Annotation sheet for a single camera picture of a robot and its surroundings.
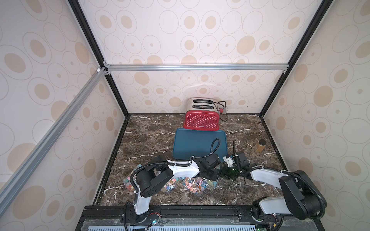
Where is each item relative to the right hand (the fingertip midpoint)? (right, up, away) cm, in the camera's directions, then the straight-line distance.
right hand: (221, 173), depth 88 cm
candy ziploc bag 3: (-6, -4, -5) cm, 9 cm away
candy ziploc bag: (-31, -5, -7) cm, 32 cm away
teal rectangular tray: (-15, +17, +15) cm, 27 cm away
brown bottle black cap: (+26, +16, +4) cm, 30 cm away
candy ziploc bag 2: (-16, -5, -7) cm, 18 cm away
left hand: (-1, -1, -5) cm, 5 cm away
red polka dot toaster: (-11, +37, +9) cm, 40 cm away
